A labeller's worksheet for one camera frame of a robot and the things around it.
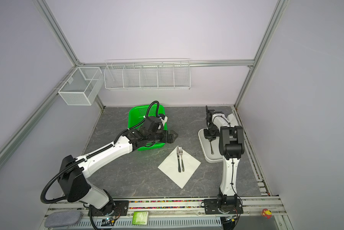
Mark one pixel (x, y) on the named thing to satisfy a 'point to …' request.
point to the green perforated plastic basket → (135, 114)
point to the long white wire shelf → (147, 74)
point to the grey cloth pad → (57, 219)
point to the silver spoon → (212, 151)
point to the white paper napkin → (170, 166)
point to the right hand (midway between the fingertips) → (212, 140)
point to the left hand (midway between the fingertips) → (171, 136)
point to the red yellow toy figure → (267, 213)
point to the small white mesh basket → (83, 86)
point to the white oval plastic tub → (205, 144)
